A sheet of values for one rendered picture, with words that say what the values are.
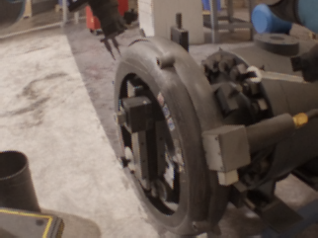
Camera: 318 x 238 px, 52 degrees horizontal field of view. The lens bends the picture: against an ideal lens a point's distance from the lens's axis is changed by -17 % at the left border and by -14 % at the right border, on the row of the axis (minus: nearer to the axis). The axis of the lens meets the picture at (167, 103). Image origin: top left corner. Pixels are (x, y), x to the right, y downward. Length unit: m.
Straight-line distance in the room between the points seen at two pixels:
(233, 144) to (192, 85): 0.22
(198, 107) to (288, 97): 0.43
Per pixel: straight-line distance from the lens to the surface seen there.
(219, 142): 0.92
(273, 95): 1.28
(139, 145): 1.35
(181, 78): 1.06
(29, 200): 1.90
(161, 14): 5.07
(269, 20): 1.72
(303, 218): 1.53
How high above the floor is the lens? 1.25
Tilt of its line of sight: 22 degrees down
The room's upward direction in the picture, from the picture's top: 3 degrees counter-clockwise
